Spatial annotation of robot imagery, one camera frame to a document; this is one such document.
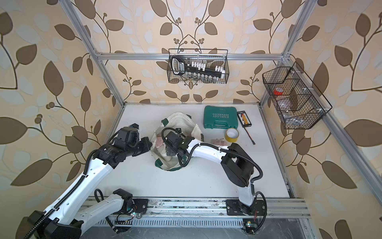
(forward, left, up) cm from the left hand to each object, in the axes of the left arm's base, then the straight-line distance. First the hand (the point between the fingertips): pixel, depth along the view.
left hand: (150, 142), depth 76 cm
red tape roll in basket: (+24, -68, +14) cm, 74 cm away
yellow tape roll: (+17, -48, -18) cm, 54 cm away
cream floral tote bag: (-4, -7, -13) cm, 15 cm away
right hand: (+3, -11, -13) cm, 18 cm away
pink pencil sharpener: (+9, -38, -15) cm, 42 cm away
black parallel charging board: (+30, -59, -17) cm, 68 cm away
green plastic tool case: (+30, -41, -15) cm, 53 cm away
